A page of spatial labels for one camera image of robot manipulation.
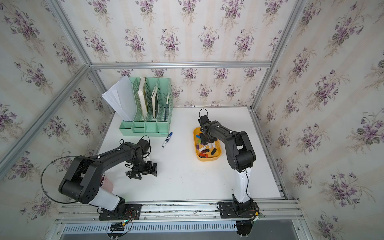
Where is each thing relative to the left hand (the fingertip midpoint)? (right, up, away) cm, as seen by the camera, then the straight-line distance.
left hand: (152, 176), depth 84 cm
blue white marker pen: (+6, +19, +16) cm, 25 cm away
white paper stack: (-23, +47, +11) cm, 53 cm away
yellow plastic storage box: (+36, +12, +11) cm, 39 cm away
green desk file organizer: (-7, +28, +20) cm, 35 cm away
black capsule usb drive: (+37, +12, +11) cm, 41 cm away
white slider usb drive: (+30, +14, +11) cm, 35 cm away
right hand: (+35, +19, +15) cm, 42 cm away
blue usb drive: (+27, +21, +19) cm, 39 cm away
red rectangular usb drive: (+30, +10, +9) cm, 33 cm away
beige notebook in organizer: (-3, +44, +17) cm, 48 cm away
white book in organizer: (-9, +49, +9) cm, 51 cm away
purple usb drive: (+27, +15, +12) cm, 33 cm away
